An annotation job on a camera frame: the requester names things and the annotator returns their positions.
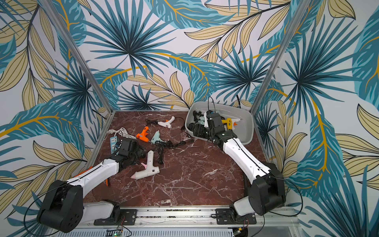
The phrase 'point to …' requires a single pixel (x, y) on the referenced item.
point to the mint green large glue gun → (202, 120)
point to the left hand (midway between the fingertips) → (141, 151)
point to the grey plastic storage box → (236, 117)
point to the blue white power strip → (113, 140)
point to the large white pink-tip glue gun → (149, 169)
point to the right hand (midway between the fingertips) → (197, 129)
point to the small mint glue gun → (156, 137)
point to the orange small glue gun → (142, 136)
